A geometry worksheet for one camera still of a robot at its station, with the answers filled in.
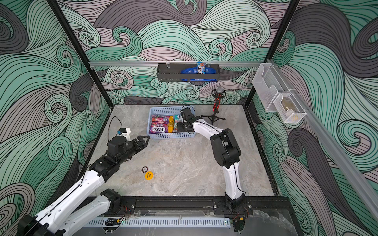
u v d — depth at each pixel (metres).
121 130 0.69
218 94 0.95
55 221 0.40
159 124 0.98
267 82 0.94
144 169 0.86
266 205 0.74
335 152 0.50
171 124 1.03
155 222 0.70
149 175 0.83
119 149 0.58
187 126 0.73
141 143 0.68
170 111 1.27
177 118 1.02
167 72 0.93
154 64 0.94
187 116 0.78
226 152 0.54
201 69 0.90
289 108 0.65
